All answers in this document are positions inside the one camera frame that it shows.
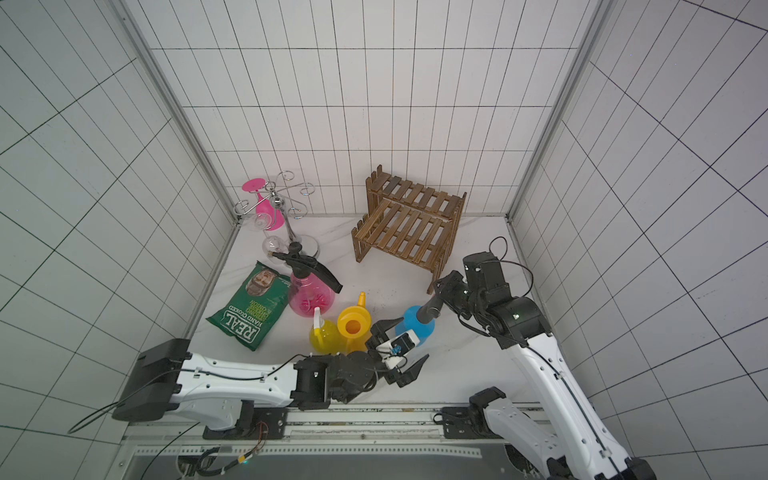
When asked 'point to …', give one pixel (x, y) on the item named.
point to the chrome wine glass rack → (295, 210)
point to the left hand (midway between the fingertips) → (405, 338)
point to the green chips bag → (256, 305)
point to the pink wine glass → (267, 211)
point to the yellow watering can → (354, 324)
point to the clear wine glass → (275, 244)
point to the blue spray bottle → (410, 322)
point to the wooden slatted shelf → (409, 221)
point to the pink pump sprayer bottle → (312, 285)
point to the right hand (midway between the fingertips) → (423, 285)
